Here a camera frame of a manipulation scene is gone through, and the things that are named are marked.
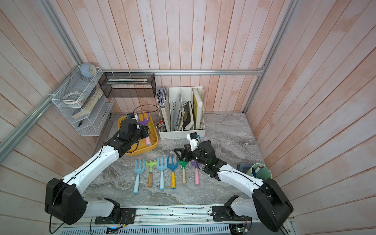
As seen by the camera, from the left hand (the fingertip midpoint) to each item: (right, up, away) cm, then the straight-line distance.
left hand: (147, 129), depth 84 cm
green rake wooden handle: (+1, -28, +3) cm, 28 cm away
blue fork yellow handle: (+14, -24, +7) cm, 29 cm away
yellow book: (+30, +15, +5) cm, 34 cm away
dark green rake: (+21, -22, +8) cm, 31 cm away
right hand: (+19, -10, -4) cm, 21 cm away
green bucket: (+63, -22, -6) cm, 67 cm away
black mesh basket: (-20, +32, +21) cm, 43 cm away
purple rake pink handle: (+29, -27, +4) cm, 39 cm away
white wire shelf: (-34, +2, -1) cm, 34 cm away
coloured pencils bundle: (+6, +2, +6) cm, 9 cm away
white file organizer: (+20, +12, +9) cm, 25 cm away
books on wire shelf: (-31, +18, -1) cm, 36 cm away
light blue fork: (+7, -24, +7) cm, 26 cm away
